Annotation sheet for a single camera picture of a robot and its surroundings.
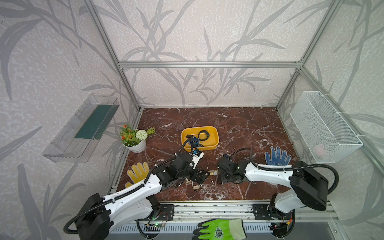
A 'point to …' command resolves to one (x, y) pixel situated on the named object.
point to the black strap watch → (207, 133)
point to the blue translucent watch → (195, 142)
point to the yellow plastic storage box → (211, 142)
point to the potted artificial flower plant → (135, 140)
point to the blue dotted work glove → (276, 159)
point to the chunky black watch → (189, 138)
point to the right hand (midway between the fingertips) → (221, 176)
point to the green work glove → (220, 229)
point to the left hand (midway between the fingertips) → (203, 171)
